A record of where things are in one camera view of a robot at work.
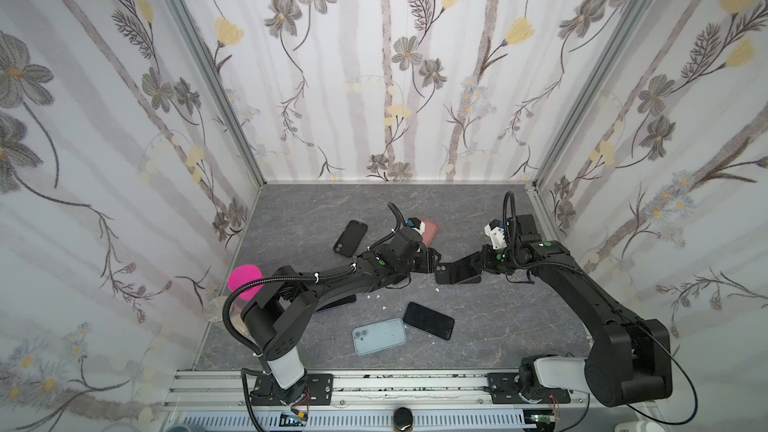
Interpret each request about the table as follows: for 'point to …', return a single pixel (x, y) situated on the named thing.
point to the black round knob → (403, 418)
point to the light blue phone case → (379, 336)
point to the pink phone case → (431, 229)
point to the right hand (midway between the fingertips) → (470, 255)
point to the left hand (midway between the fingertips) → (432, 250)
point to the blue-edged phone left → (349, 299)
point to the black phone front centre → (429, 321)
